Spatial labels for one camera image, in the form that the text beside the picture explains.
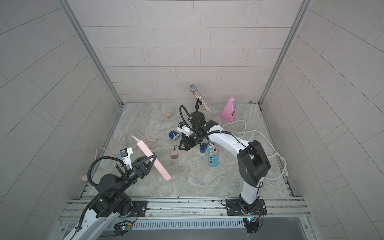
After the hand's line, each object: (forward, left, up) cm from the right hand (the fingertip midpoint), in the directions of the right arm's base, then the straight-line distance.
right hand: (183, 146), depth 81 cm
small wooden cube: (+30, +12, -9) cm, 34 cm away
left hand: (-11, +10, +11) cm, 18 cm away
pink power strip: (-14, +10, +11) cm, 20 cm away
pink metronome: (+25, -30, -3) cm, 39 cm away
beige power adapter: (0, +7, -9) cm, 11 cm away
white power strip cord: (-13, -57, -15) cm, 61 cm away
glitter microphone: (+28, -8, +17) cm, 33 cm away
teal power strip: (-5, -16, -9) cm, 19 cm away
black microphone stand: (+31, -9, -8) cm, 33 cm away
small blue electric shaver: (+1, -11, -6) cm, 12 cm away
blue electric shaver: (+13, +8, -8) cm, 17 cm away
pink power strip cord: (-10, +56, -10) cm, 58 cm away
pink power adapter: (-2, -17, -6) cm, 19 cm away
